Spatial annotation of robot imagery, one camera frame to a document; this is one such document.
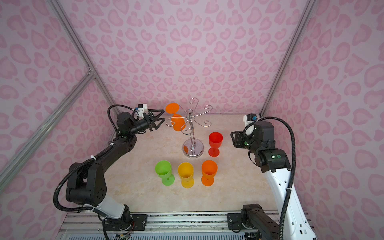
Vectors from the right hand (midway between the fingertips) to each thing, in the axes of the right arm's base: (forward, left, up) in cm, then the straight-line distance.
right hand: (235, 132), depth 69 cm
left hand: (+11, +34, +1) cm, 36 cm away
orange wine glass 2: (-8, +11, -22) cm, 26 cm away
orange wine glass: (+15, +29, -10) cm, 35 cm away
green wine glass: (-8, +36, -23) cm, 44 cm away
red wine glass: (+7, +7, -16) cm, 19 cm away
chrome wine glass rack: (+10, +22, -31) cm, 39 cm away
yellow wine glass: (-10, +24, -22) cm, 34 cm away
